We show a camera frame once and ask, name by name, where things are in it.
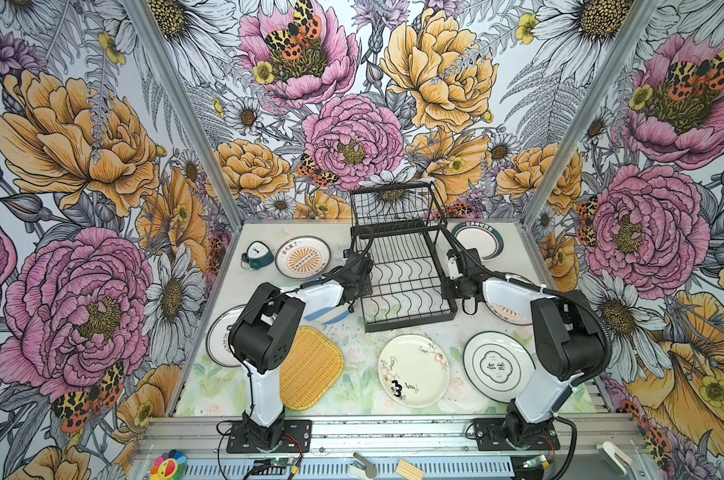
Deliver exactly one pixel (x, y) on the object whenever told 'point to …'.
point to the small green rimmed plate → (480, 236)
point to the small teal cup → (257, 256)
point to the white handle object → (618, 459)
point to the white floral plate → (413, 371)
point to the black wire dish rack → (409, 276)
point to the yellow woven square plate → (315, 363)
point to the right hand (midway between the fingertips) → (445, 295)
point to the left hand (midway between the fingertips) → (362, 292)
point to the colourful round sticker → (169, 466)
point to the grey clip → (361, 469)
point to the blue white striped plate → (329, 316)
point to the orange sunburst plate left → (302, 257)
